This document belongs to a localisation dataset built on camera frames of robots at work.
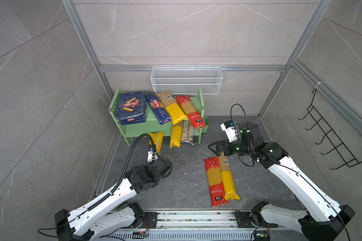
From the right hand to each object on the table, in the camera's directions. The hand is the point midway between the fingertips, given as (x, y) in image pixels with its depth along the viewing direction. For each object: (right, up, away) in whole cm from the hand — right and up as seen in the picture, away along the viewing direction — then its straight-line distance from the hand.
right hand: (217, 144), depth 70 cm
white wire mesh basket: (-14, +41, +31) cm, 53 cm away
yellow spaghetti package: (-21, +4, +20) cm, 29 cm away
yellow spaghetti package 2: (+8, -26, +8) cm, 29 cm away
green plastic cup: (-1, +7, +37) cm, 37 cm away
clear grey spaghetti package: (-13, +5, +20) cm, 25 cm away
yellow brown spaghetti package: (-21, +17, +12) cm, 29 cm away
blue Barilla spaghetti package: (-30, +19, +12) cm, 38 cm away
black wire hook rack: (+50, -5, -12) cm, 52 cm away
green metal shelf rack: (-52, +6, +26) cm, 59 cm away
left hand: (-29, -9, +5) cm, 30 cm away
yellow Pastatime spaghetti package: (-31, +3, +13) cm, 34 cm away
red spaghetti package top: (-11, +14, +8) cm, 20 cm away
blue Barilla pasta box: (-44, +19, +9) cm, 49 cm away
